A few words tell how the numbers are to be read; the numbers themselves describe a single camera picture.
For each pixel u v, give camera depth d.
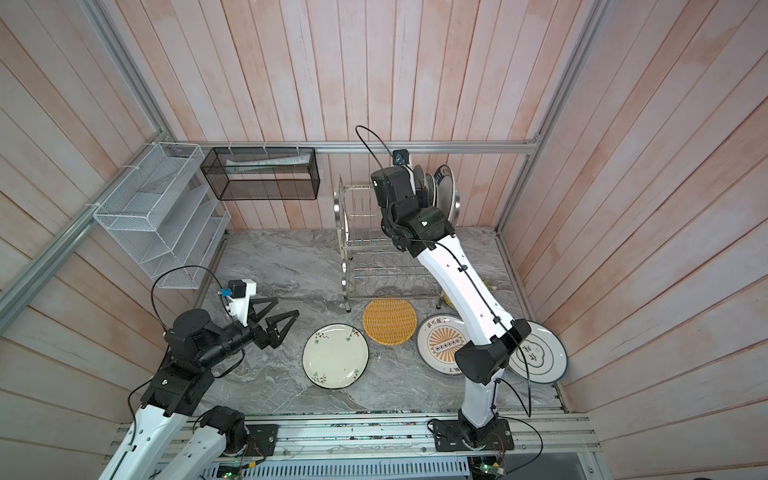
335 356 0.87
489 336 0.44
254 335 0.59
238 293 0.58
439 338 0.91
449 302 0.48
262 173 1.04
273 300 0.70
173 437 0.49
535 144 0.93
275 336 0.59
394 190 0.49
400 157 0.56
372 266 1.07
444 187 0.69
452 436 0.73
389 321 0.95
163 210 0.74
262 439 0.73
